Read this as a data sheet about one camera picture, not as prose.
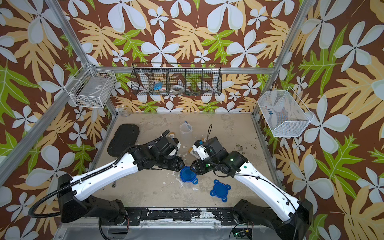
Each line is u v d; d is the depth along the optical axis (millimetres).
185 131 932
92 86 862
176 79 982
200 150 662
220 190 825
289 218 383
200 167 616
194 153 956
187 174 776
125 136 1067
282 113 826
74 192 399
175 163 634
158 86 942
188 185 792
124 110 1226
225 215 750
